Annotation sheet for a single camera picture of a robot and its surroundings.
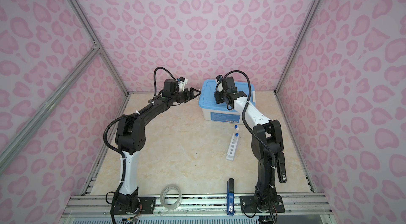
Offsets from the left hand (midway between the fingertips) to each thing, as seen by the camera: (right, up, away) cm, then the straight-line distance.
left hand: (199, 91), depth 94 cm
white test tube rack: (+19, -32, -8) cm, 38 cm away
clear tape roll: (-13, -53, -24) cm, 59 cm away
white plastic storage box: (+14, -15, +2) cm, 20 cm away
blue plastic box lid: (+5, +3, +6) cm, 8 cm away
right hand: (+12, -1, -1) cm, 12 cm away
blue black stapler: (+16, -50, -23) cm, 57 cm away
